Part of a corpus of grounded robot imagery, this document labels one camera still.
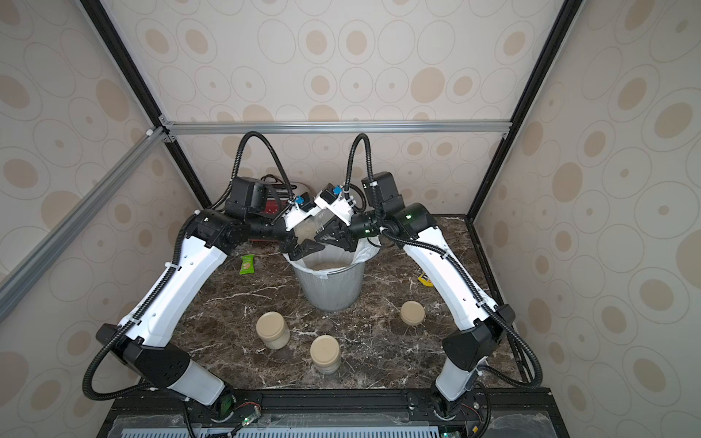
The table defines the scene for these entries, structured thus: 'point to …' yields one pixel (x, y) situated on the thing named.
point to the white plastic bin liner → (332, 259)
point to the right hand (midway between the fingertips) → (331, 230)
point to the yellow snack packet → (424, 279)
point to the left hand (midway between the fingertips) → (322, 228)
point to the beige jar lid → (412, 313)
